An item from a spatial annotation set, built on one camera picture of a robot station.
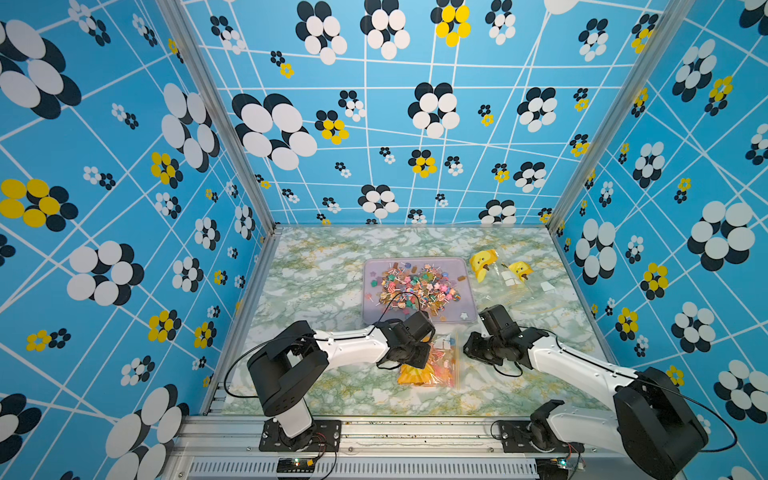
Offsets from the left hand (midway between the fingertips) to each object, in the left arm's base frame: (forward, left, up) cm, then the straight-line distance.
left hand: (428, 356), depth 85 cm
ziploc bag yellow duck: (+28, -21, +6) cm, 36 cm away
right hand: (+2, -12, 0) cm, 12 cm away
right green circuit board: (-26, -28, -2) cm, 38 cm away
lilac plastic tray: (+15, -13, -1) cm, 20 cm away
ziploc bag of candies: (-3, -4, -1) cm, 5 cm away
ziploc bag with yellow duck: (+27, -38, +1) cm, 47 cm away
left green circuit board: (-26, +34, -4) cm, 43 cm away
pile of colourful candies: (+22, 0, +2) cm, 22 cm away
